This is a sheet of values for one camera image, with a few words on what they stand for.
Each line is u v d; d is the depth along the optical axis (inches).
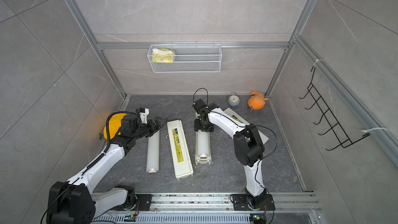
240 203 28.6
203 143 32.2
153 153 33.6
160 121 28.7
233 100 44.6
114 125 24.7
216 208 28.7
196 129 32.4
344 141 22.7
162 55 34.4
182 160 30.8
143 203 28.8
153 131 28.1
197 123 32.7
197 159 32.2
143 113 29.8
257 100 41.8
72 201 15.5
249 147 20.1
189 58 39.7
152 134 28.9
